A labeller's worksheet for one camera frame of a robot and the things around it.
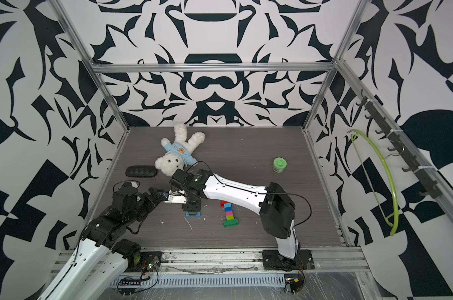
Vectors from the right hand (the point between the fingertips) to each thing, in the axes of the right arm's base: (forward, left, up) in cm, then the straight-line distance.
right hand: (189, 198), depth 80 cm
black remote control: (+17, +28, -6) cm, 33 cm away
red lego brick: (+1, -14, -8) cm, 16 cm away
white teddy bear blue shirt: (+24, +9, -1) cm, 25 cm away
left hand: (+1, +12, +3) cm, 12 cm away
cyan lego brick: (0, -16, -8) cm, 18 cm away
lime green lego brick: (-5, -17, -8) cm, 20 cm away
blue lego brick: (-1, -16, -9) cm, 19 cm away
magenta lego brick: (-3, -17, -9) cm, 19 cm away
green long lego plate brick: (-7, -19, -9) cm, 22 cm away
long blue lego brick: (-4, -2, -9) cm, 10 cm away
